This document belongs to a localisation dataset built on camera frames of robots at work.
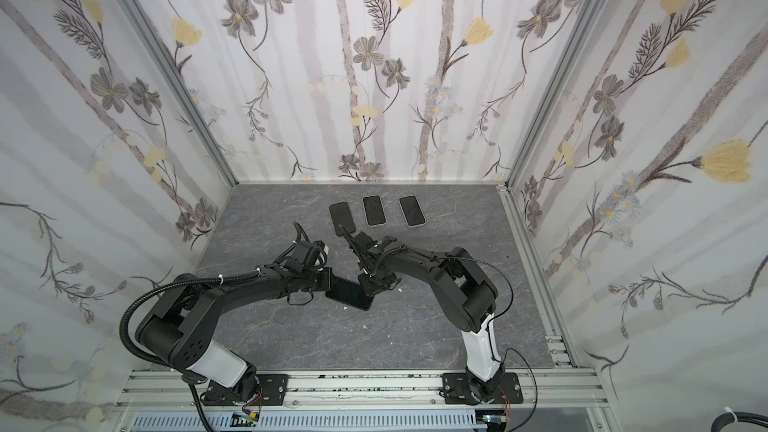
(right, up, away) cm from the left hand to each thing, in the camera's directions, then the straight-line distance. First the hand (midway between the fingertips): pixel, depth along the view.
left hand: (333, 272), depth 93 cm
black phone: (+12, +20, +17) cm, 29 cm away
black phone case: (-1, +18, +20) cm, 27 cm away
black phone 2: (+6, -4, -7) cm, 11 cm away
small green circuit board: (-20, -33, -20) cm, 43 cm away
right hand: (+11, -3, -2) cm, 12 cm away
